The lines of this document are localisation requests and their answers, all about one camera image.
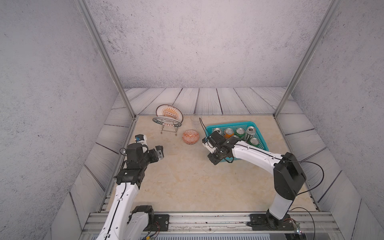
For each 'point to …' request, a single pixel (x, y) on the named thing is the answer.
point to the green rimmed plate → (166, 121)
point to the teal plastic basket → (209, 128)
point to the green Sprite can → (254, 141)
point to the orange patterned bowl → (190, 137)
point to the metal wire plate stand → (169, 128)
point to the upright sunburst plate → (169, 111)
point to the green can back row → (240, 132)
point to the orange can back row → (229, 133)
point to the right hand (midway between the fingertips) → (212, 158)
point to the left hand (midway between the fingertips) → (157, 148)
